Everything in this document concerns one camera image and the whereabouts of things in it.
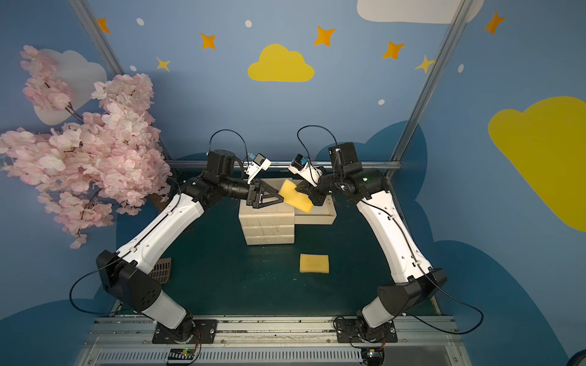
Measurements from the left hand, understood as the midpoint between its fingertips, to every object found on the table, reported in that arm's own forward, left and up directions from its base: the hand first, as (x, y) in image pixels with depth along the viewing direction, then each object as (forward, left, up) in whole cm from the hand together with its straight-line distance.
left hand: (282, 194), depth 68 cm
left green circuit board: (-39, +32, -37) cm, 62 cm away
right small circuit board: (-38, -31, -37) cm, 62 cm away
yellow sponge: (-9, -12, -32) cm, 36 cm away
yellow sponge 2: (-1, -4, -1) cm, 4 cm away
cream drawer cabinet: (0, +5, -18) cm, 19 cm away
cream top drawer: (+8, -16, -23) cm, 29 cm away
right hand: (+4, -7, 0) cm, 8 cm away
